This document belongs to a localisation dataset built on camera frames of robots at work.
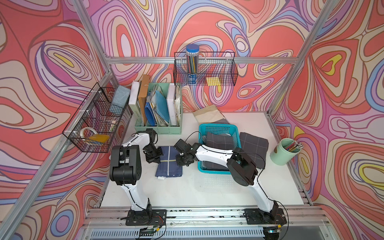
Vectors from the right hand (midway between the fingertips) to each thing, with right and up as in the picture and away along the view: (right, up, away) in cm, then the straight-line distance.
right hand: (180, 165), depth 92 cm
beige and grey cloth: (+21, +34, +26) cm, 48 cm away
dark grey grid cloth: (+26, +15, +6) cm, 31 cm away
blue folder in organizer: (-13, +37, +6) cm, 40 cm away
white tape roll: (-43, +24, -21) cm, 54 cm away
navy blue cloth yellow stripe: (-8, 0, -2) cm, 8 cm away
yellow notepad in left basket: (-40, +19, -17) cm, 48 cm away
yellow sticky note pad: (+20, +53, -1) cm, 57 cm away
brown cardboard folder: (-21, +44, -7) cm, 49 cm away
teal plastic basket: (+35, +23, +7) cm, 42 cm away
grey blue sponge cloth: (-32, +40, -11) cm, 53 cm away
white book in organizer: (-27, +41, -6) cm, 50 cm away
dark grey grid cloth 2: (+49, +10, +6) cm, 51 cm away
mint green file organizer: (-6, +48, +4) cm, 48 cm away
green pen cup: (+59, +11, -10) cm, 61 cm away
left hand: (-12, +3, 0) cm, 12 cm away
